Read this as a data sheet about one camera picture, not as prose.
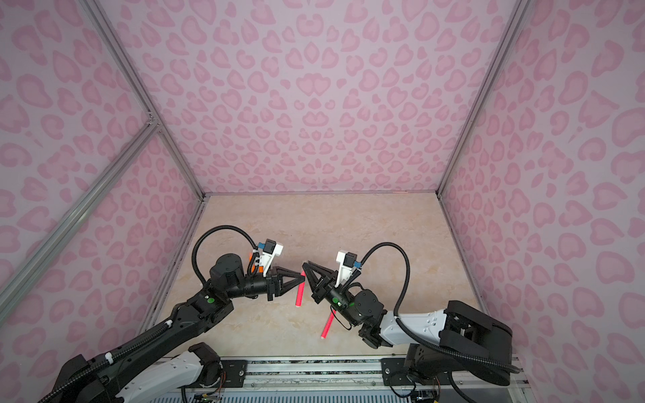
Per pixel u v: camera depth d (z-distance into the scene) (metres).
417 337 0.47
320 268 0.67
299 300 0.69
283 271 0.66
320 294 0.62
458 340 0.42
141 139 0.85
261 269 0.65
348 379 0.72
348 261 0.63
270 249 0.64
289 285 0.67
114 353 0.43
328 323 0.82
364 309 0.55
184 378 0.59
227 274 0.56
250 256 0.63
